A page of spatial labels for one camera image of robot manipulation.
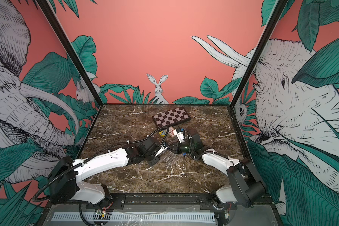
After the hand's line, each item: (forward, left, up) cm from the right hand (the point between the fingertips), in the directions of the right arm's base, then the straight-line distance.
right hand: (166, 146), depth 80 cm
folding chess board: (+32, -1, -11) cm, 34 cm away
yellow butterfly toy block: (+19, +4, -14) cm, 24 cm away
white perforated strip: (-32, +15, -14) cm, 38 cm away
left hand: (-2, +5, -4) cm, 6 cm away
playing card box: (+18, -2, -12) cm, 22 cm away
